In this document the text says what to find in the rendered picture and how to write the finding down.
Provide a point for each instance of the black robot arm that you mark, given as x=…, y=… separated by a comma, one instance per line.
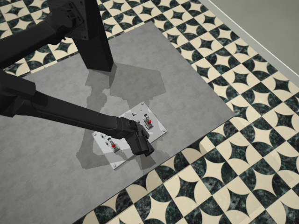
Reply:
x=33, y=103

